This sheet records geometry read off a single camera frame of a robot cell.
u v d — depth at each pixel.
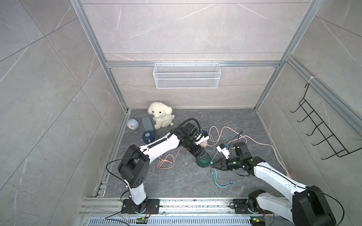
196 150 0.71
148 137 0.90
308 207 0.40
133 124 1.01
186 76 1.00
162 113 0.95
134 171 0.46
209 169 0.86
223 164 0.70
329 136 0.63
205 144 0.95
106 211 0.73
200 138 0.70
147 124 1.07
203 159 0.80
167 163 0.88
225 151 0.76
